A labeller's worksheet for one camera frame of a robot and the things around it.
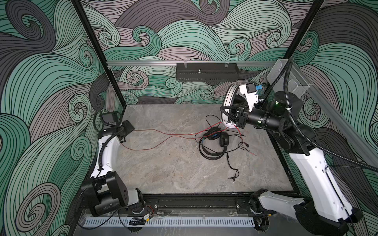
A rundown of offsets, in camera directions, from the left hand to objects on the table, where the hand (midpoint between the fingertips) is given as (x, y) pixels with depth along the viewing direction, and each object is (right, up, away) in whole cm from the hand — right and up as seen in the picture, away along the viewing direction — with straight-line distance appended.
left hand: (129, 125), depth 83 cm
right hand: (+46, +8, -30) cm, 56 cm away
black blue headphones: (+51, -6, +10) cm, 52 cm away
